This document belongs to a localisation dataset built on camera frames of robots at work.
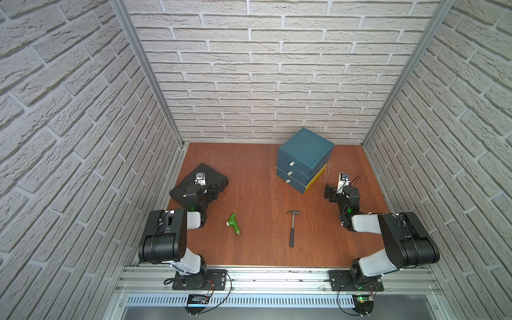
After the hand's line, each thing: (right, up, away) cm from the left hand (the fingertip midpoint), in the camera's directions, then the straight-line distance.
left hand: (204, 181), depth 94 cm
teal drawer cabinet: (+46, +10, -11) cm, 48 cm away
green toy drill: (+15, -18, -7) cm, 24 cm away
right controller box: (+65, -42, -24) cm, 81 cm away
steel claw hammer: (+42, -22, -9) cm, 48 cm away
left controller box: (+4, -42, -23) cm, 49 cm away
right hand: (+66, -2, 0) cm, 66 cm away
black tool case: (+4, -1, +3) cm, 6 cm away
